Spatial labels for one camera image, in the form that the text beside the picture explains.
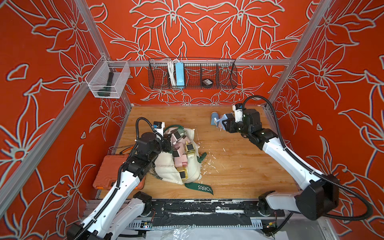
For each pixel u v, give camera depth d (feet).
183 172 2.54
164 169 2.34
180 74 2.95
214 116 3.37
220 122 2.60
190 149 2.79
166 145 2.15
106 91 2.61
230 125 2.29
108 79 2.87
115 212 1.43
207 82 3.13
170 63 2.87
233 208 2.44
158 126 2.05
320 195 1.27
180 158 2.79
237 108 2.25
